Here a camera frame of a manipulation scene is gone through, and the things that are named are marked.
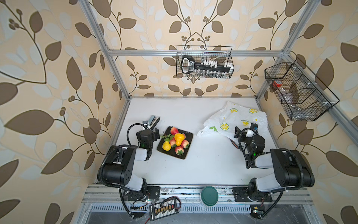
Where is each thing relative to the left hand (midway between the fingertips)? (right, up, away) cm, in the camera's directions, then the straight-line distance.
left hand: (149, 128), depth 93 cm
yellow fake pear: (+12, -10, -6) cm, 17 cm away
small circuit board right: (+61, -40, -23) cm, 76 cm away
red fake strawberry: (+20, -12, -9) cm, 25 cm away
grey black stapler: (+1, +4, +8) cm, 9 cm away
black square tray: (+16, -15, -3) cm, 22 cm away
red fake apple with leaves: (+14, -6, -3) cm, 16 cm away
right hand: (+63, 0, -4) cm, 63 cm away
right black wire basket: (+87, +20, -20) cm, 92 cm away
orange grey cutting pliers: (+58, -11, 0) cm, 59 cm away
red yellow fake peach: (+17, -2, +1) cm, 17 cm away
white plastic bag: (+59, +9, +6) cm, 60 cm away
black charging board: (+12, -37, -25) cm, 47 cm away
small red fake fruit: (+24, -9, -5) cm, 26 cm away
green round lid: (+36, -29, -28) cm, 54 cm away
